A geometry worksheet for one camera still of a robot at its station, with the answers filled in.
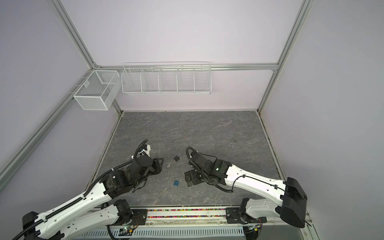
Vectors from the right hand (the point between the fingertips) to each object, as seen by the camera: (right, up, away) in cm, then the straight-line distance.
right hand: (192, 177), depth 75 cm
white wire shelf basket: (-18, +58, +22) cm, 65 cm away
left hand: (-16, +8, -1) cm, 18 cm away
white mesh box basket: (-64, +51, +25) cm, 85 cm away
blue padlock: (-10, -6, +9) cm, 15 cm away
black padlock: (-10, +6, +19) cm, 23 cm away
